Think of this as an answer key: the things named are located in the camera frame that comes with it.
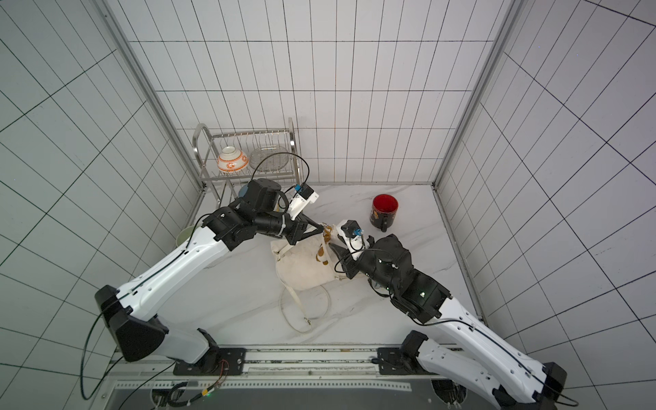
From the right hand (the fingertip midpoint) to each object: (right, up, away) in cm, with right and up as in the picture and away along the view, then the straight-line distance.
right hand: (327, 242), depth 65 cm
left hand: (-4, +2, +3) cm, 5 cm away
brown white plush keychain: (0, +2, +2) cm, 3 cm away
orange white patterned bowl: (-33, +25, +20) cm, 46 cm away
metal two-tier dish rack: (-43, +30, +24) cm, 58 cm away
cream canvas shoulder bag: (-7, -10, +18) cm, 22 cm away
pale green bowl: (-56, -2, +31) cm, 64 cm away
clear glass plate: (-21, +25, +24) cm, 40 cm away
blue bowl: (-37, +16, +42) cm, 58 cm away
